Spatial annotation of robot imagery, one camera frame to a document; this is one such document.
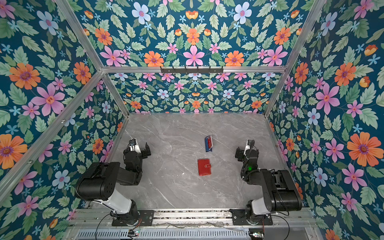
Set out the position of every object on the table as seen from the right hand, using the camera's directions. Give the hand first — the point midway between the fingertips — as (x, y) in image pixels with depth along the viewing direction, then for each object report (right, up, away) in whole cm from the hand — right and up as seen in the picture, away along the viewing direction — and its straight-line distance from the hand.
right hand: (249, 147), depth 92 cm
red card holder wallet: (-29, -12, -3) cm, 31 cm away
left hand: (-69, +2, -1) cm, 69 cm away
